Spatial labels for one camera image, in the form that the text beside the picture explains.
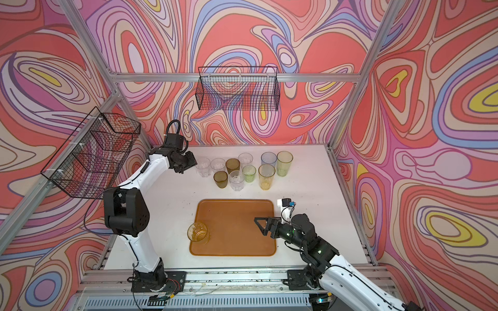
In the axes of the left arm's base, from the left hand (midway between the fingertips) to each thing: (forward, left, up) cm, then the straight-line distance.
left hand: (196, 161), depth 94 cm
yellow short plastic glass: (-31, -4, -13) cm, 34 cm away
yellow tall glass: (-5, -35, -3) cm, 35 cm away
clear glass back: (+7, -9, -11) cm, 16 cm away
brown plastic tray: (-29, -19, -15) cm, 38 cm away
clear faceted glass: (+4, -1, -10) cm, 11 cm away
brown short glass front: (-4, -11, -9) cm, 15 cm away
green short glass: (+1, -27, -12) cm, 29 cm away
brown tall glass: (+1, -18, -5) cm, 18 cm away
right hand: (-32, -32, -2) cm, 45 cm away
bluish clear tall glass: (+3, -36, -1) cm, 36 cm away
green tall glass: (+2, -44, -2) cm, 44 cm away
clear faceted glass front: (-3, -20, -12) cm, 23 cm away
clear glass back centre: (+9, -24, -9) cm, 27 cm away
